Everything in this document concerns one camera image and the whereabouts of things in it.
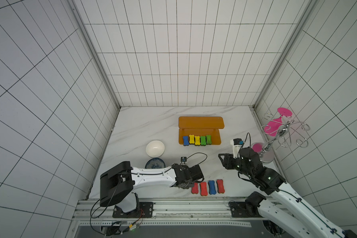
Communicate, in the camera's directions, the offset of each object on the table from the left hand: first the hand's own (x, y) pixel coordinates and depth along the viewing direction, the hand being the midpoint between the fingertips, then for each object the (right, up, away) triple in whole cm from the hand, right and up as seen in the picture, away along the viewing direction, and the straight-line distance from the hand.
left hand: (183, 183), depth 80 cm
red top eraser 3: (+20, -3, -1) cm, 20 cm away
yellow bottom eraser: (+6, +22, +18) cm, 29 cm away
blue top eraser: (+15, -2, -1) cm, 16 cm away
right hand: (+17, +16, -5) cm, 24 cm away
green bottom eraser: (+13, +21, +18) cm, 31 cm away
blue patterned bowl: (-17, +9, +7) cm, 20 cm away
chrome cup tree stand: (+51, +28, -7) cm, 58 cm away
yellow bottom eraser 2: (+10, +21, +18) cm, 29 cm away
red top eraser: (+6, -3, -1) cm, 7 cm away
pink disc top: (+56, +39, 0) cm, 68 cm away
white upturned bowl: (-18, +16, +12) cm, 27 cm away
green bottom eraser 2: (+18, +21, +18) cm, 33 cm away
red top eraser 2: (+11, -4, -1) cm, 12 cm away
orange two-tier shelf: (+11, +31, +11) cm, 35 cm away
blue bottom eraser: (+2, +21, +18) cm, 27 cm away
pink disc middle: (+50, +31, +1) cm, 59 cm away
